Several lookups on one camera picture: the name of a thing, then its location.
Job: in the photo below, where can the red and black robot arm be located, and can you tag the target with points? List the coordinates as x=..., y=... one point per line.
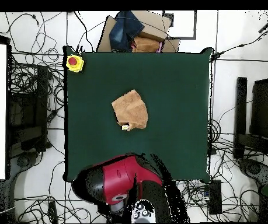
x=122, y=177

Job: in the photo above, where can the folded tan towel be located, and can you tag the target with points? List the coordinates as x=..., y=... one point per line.
x=131, y=109

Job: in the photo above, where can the dark green table cloth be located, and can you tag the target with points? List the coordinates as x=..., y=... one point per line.
x=171, y=105

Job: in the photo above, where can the tan towel in box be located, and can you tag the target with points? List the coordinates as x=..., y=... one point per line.
x=145, y=44

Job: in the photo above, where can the yellow emergency stop button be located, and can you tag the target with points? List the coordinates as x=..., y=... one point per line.
x=74, y=63

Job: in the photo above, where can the blue denim jeans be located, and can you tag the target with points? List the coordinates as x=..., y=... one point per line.
x=124, y=30

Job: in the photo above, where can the brown cardboard box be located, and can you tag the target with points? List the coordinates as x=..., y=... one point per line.
x=152, y=25

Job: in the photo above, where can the black power adapter brick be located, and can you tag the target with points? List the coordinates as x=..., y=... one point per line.
x=215, y=197

